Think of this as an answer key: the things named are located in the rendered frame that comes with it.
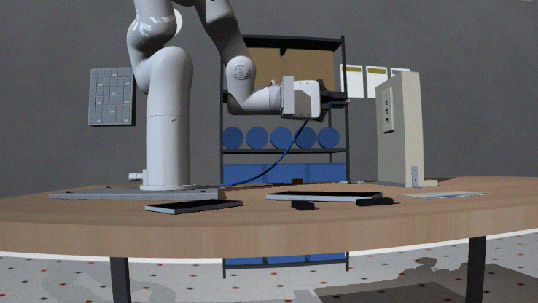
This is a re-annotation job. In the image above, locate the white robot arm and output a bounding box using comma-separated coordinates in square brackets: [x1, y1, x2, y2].
[127, 0, 295, 191]

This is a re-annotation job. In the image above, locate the grey backing panel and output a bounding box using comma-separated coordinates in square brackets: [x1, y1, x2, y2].
[375, 71, 437, 188]

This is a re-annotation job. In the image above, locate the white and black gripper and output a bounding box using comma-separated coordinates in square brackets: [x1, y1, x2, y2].
[279, 79, 348, 122]

